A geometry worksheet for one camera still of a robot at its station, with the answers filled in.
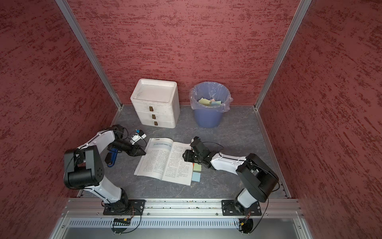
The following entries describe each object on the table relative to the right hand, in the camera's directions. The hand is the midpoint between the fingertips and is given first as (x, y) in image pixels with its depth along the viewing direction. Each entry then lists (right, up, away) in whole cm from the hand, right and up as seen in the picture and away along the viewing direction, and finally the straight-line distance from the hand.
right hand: (186, 158), depth 88 cm
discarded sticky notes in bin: (+17, +36, +17) cm, 44 cm away
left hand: (-27, +3, -3) cm, 27 cm away
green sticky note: (+6, -5, -1) cm, 8 cm away
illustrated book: (-14, 0, -1) cm, 15 cm away
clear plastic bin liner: (+15, +44, +12) cm, 48 cm away
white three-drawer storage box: (-19, +35, +1) cm, 39 cm away
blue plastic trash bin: (+15, +24, +10) cm, 30 cm away
